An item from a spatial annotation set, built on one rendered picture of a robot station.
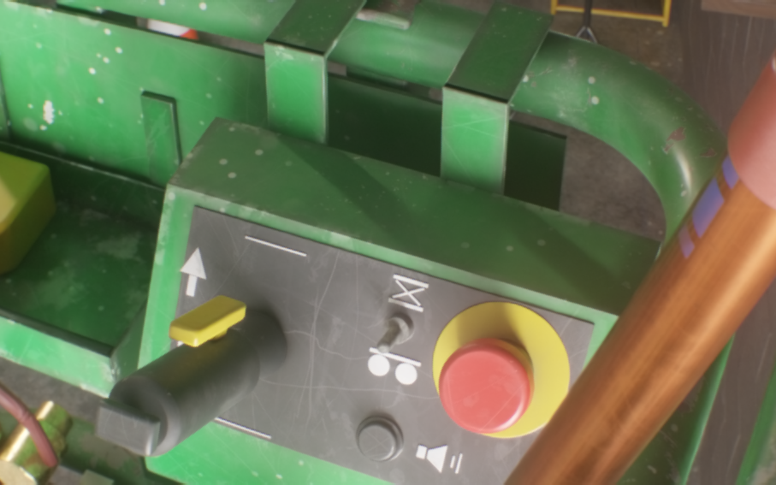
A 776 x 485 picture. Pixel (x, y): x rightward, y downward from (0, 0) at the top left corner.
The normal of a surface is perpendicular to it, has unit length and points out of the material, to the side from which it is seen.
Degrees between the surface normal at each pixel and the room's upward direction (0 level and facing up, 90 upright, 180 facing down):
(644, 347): 83
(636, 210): 0
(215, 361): 45
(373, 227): 0
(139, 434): 58
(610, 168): 0
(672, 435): 27
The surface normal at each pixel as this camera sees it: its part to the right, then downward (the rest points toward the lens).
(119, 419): -0.32, 0.20
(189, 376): 0.68, -0.63
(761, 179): -0.65, 0.49
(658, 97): -0.14, -0.62
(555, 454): -0.81, 0.30
